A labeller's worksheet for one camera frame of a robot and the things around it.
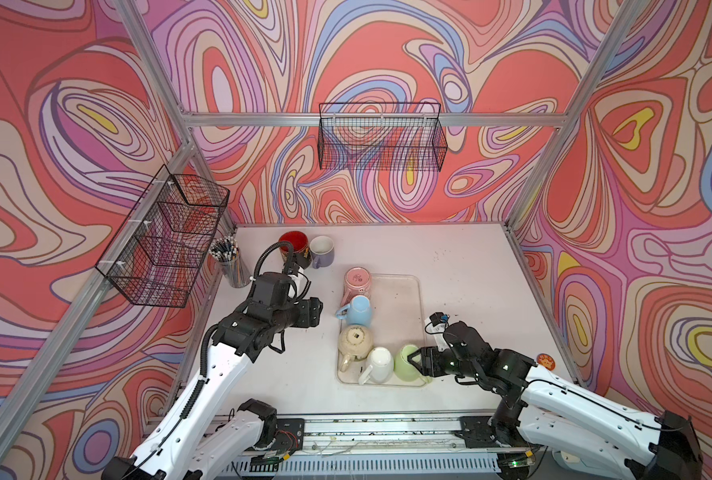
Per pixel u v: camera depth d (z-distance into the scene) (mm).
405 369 759
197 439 417
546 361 844
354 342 801
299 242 1038
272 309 537
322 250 1066
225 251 898
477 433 732
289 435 728
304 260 1019
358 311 842
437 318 712
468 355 585
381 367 752
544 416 600
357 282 892
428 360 668
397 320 976
